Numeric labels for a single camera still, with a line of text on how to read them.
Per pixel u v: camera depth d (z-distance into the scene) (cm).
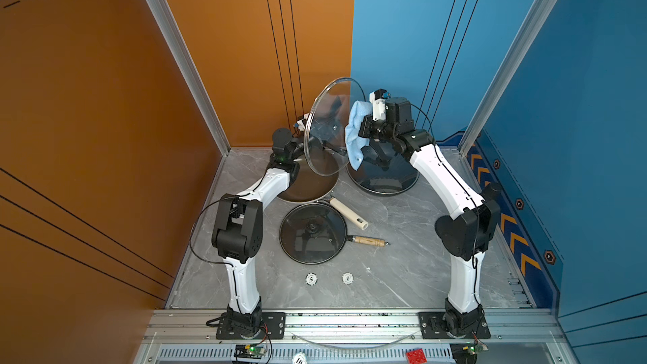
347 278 83
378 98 71
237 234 52
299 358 64
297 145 72
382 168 102
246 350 71
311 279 83
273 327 74
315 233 92
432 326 72
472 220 49
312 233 91
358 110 75
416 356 68
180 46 85
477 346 69
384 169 102
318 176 76
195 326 75
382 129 70
